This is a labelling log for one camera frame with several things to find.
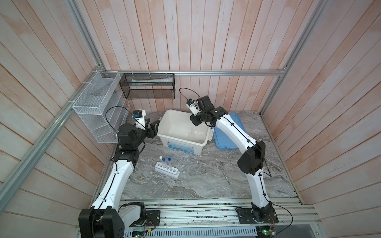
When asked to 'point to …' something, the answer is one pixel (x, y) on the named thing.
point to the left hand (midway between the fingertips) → (155, 122)
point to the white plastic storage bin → (177, 131)
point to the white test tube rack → (168, 170)
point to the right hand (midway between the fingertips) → (192, 117)
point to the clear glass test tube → (160, 158)
